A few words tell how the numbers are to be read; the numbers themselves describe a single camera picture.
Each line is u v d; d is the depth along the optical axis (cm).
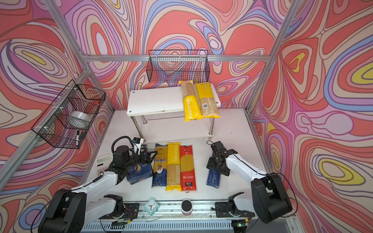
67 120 70
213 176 82
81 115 73
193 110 69
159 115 73
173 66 93
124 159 68
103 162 88
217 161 65
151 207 73
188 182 80
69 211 41
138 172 80
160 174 84
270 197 41
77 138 72
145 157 75
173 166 87
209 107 70
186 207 70
